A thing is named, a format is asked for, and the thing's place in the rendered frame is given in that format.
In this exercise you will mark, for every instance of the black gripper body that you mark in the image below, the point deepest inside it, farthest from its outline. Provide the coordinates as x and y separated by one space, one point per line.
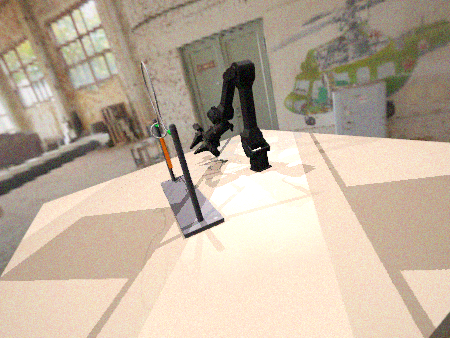
211 135

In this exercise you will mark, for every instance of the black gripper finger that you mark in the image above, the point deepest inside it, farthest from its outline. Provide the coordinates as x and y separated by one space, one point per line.
196 140
202 148

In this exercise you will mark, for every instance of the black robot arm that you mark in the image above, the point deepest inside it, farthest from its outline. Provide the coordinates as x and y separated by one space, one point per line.
242 75

